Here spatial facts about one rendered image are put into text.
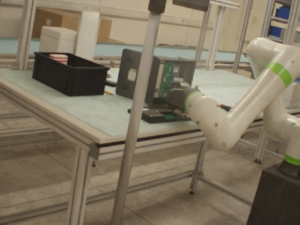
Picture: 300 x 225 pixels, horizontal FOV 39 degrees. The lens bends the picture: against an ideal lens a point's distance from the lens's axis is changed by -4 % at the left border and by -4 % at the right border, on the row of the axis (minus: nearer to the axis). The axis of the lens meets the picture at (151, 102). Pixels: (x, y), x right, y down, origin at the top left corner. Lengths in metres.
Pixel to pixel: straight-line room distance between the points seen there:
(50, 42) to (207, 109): 0.92
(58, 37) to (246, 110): 0.95
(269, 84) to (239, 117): 0.18
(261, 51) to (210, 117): 0.44
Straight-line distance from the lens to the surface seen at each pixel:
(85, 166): 1.51
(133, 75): 1.89
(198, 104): 1.51
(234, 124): 1.59
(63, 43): 2.08
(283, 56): 1.74
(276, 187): 2.02
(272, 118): 2.05
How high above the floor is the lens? 1.45
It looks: 14 degrees down
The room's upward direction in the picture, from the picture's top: 11 degrees clockwise
